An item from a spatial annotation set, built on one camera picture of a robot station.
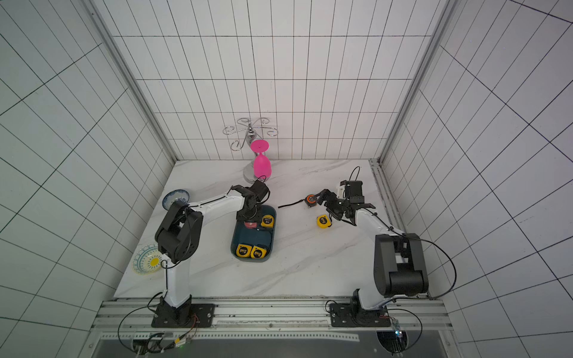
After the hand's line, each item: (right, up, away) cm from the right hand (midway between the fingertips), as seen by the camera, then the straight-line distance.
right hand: (313, 201), depth 91 cm
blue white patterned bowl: (-64, +1, +10) cm, 64 cm away
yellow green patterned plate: (-66, -22, -6) cm, 70 cm away
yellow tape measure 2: (-22, -20, -6) cm, 31 cm away
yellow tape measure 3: (+5, -9, +3) cm, 11 cm away
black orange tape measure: (0, -1, +9) cm, 9 cm away
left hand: (-27, -10, +4) cm, 29 cm away
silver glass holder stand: (-27, +30, +1) cm, 40 cm away
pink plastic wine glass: (-22, +16, +3) cm, 27 cm away
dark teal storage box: (-22, -15, +1) cm, 27 cm away
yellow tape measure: (-28, -19, -6) cm, 34 cm away
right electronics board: (+24, -42, -23) cm, 53 cm away
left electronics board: (-57, -46, -20) cm, 76 cm away
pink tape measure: (-26, -10, +1) cm, 28 cm away
